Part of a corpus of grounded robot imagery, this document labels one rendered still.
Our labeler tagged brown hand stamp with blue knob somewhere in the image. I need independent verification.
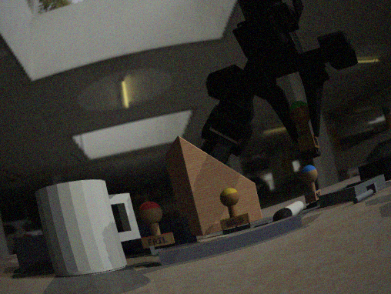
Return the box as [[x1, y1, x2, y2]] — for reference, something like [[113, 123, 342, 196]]
[[301, 165, 322, 209]]

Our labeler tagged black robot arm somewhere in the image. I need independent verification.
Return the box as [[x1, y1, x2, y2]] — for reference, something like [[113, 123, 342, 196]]
[[201, 0, 303, 164]]

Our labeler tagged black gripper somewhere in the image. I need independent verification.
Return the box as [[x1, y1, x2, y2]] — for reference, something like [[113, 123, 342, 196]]
[[206, 30, 358, 143]]

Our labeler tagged wooden hand stamp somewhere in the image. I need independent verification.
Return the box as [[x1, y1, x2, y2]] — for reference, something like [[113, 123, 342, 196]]
[[139, 202, 176, 254]]

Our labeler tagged grey mug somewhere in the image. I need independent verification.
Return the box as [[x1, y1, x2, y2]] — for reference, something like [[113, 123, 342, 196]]
[[35, 179, 141, 277]]

